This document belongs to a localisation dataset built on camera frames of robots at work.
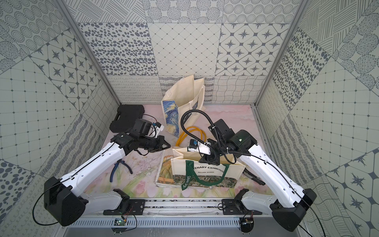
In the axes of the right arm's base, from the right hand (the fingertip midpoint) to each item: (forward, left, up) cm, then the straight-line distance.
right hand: (203, 156), depth 67 cm
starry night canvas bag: (+55, +12, -10) cm, 57 cm away
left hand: (+6, +15, -3) cm, 16 cm away
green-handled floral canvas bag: (-5, +7, -6) cm, 11 cm away
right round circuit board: (-23, -22, -26) cm, 41 cm away
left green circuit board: (-24, +42, -25) cm, 54 cm away
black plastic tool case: (+40, +56, -17) cm, 71 cm away
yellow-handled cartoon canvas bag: (-3, +22, -21) cm, 31 cm away
